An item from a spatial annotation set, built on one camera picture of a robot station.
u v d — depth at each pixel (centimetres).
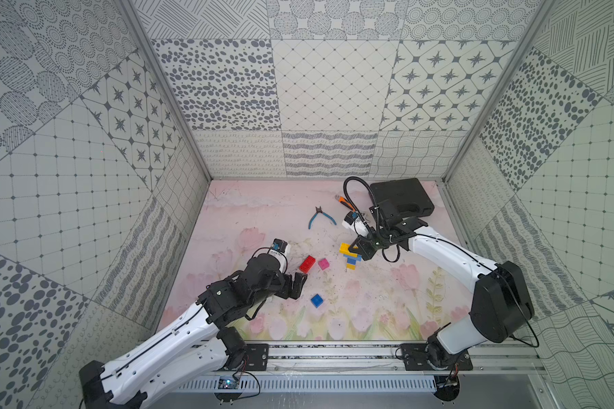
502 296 48
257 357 73
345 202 113
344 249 86
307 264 93
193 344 47
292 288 65
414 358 73
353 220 76
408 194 111
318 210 110
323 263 93
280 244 64
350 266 92
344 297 86
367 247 74
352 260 86
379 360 76
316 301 84
